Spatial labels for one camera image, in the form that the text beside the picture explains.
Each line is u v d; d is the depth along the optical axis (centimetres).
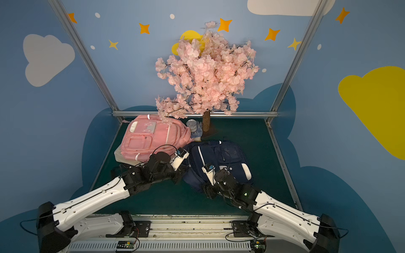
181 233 74
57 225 39
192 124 111
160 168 55
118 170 96
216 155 95
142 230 74
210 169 65
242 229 75
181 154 62
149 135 104
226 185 55
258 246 73
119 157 96
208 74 65
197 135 111
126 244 72
